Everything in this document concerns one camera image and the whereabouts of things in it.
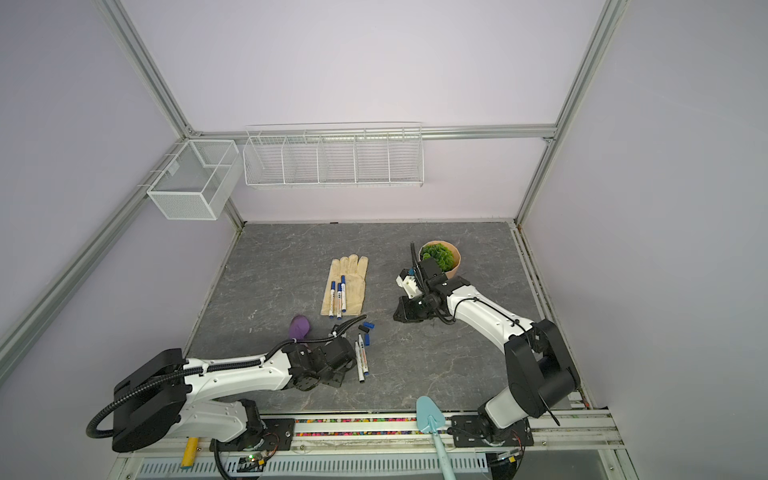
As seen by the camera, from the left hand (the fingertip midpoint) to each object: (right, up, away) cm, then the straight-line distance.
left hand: (336, 372), depth 83 cm
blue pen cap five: (+8, +7, +7) cm, 13 cm away
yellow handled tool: (-33, -14, -12) cm, 38 cm away
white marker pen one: (-4, +18, +13) cm, 23 cm away
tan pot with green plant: (+34, +33, +14) cm, 49 cm away
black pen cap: (+7, +11, +7) cm, 14 cm away
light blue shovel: (+25, -8, -9) cm, 28 cm away
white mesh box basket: (-49, +57, +13) cm, 76 cm away
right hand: (+17, +15, +1) cm, 23 cm away
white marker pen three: (-1, +23, +17) cm, 29 cm away
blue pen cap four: (+8, +12, +8) cm, 16 cm away
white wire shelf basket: (-4, +66, +16) cm, 68 cm away
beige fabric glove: (0, +22, +17) cm, 28 cm away
